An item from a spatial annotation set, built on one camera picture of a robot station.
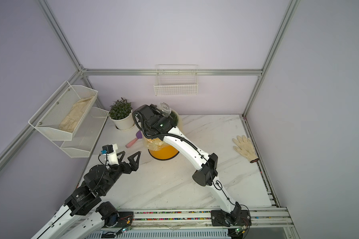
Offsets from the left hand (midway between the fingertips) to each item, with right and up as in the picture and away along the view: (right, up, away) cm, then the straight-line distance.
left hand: (132, 154), depth 70 cm
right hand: (+14, +24, +7) cm, 28 cm away
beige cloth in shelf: (-35, +16, +7) cm, 39 cm away
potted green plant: (-19, +22, +31) cm, 42 cm away
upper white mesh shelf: (-41, +19, +9) cm, 46 cm away
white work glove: (+67, 0, +32) cm, 75 cm away
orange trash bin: (+12, -4, +29) cm, 31 cm away
